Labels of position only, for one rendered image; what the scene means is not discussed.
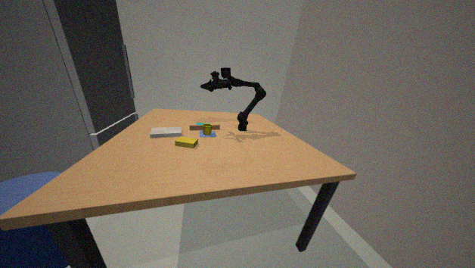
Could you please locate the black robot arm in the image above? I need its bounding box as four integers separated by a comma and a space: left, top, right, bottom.
211, 67, 266, 131

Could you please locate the yellow cup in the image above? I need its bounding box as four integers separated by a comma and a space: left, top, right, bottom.
203, 123, 213, 136

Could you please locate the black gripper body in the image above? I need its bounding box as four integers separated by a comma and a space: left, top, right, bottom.
210, 77, 224, 92

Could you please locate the yellow rectangular block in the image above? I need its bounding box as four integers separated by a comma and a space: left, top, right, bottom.
175, 136, 198, 148

